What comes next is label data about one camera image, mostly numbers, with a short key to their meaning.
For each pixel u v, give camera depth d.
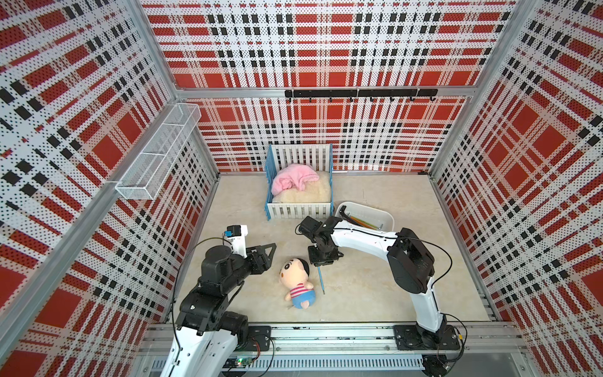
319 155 1.09
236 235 0.61
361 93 0.89
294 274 0.80
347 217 1.02
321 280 0.86
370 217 1.02
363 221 1.02
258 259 0.61
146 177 0.70
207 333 0.46
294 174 0.99
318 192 1.02
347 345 0.73
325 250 0.75
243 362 0.69
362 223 1.01
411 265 0.51
